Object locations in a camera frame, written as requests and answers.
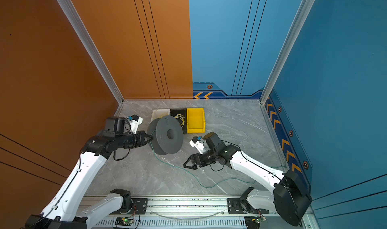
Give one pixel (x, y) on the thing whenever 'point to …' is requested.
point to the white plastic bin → (158, 113)
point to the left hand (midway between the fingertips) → (152, 136)
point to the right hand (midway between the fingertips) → (188, 165)
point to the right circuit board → (259, 220)
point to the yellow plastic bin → (195, 120)
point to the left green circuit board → (124, 221)
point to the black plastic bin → (174, 112)
